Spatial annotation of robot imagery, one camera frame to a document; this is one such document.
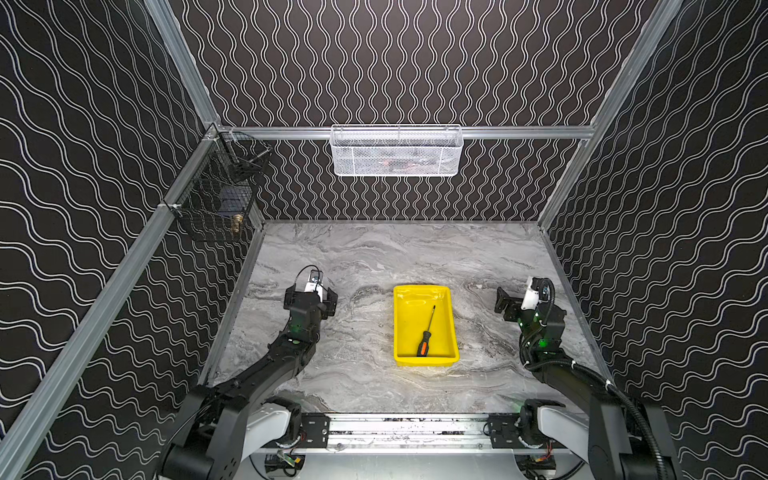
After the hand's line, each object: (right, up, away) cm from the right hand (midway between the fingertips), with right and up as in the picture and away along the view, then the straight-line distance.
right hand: (520, 290), depth 87 cm
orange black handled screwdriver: (-28, -16, -1) cm, 33 cm away
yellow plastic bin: (-31, -7, +8) cm, 33 cm away
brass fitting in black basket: (-79, +20, -7) cm, 81 cm away
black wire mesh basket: (-93, +26, +8) cm, 97 cm away
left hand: (-58, +1, 0) cm, 58 cm away
